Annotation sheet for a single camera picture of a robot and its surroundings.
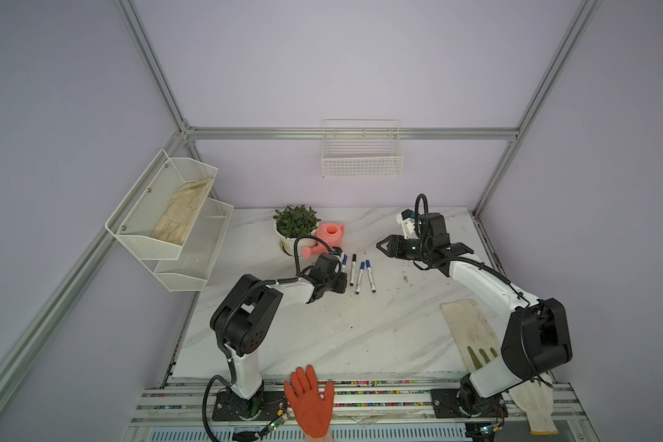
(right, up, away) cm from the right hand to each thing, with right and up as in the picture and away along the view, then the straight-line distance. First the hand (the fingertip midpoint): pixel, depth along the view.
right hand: (381, 244), depth 85 cm
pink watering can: (-17, +4, +14) cm, 22 cm away
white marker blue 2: (-2, -9, +18) cm, 20 cm away
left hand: (-12, -13, +12) cm, 21 cm away
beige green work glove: (+29, -28, +1) cm, 41 cm away
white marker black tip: (-8, -8, +17) cm, 20 cm away
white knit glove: (+41, -43, -10) cm, 60 cm away
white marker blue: (-5, -9, +17) cm, 20 cm away
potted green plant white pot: (-29, +8, +9) cm, 31 cm away
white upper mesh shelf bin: (-68, +8, -4) cm, 69 cm away
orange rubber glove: (-20, -45, -12) cm, 50 cm away
